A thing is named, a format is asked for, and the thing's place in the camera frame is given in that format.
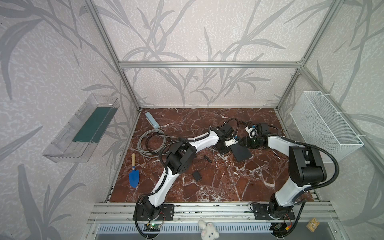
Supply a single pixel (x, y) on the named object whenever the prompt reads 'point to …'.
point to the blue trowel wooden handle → (134, 174)
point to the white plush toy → (208, 232)
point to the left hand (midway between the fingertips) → (226, 146)
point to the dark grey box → (240, 152)
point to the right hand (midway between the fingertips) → (241, 139)
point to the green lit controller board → (152, 227)
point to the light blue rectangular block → (152, 121)
